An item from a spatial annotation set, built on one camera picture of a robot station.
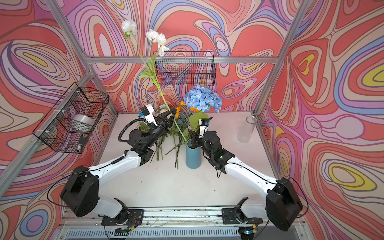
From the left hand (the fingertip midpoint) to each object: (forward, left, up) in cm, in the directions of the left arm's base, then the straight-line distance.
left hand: (176, 111), depth 63 cm
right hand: (+2, -8, -19) cm, 21 cm away
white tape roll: (+1, +46, -8) cm, 47 cm away
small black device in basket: (-4, +48, -17) cm, 51 cm away
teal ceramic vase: (-8, -7, -26) cm, 28 cm away
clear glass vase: (+19, -45, -43) cm, 65 cm away
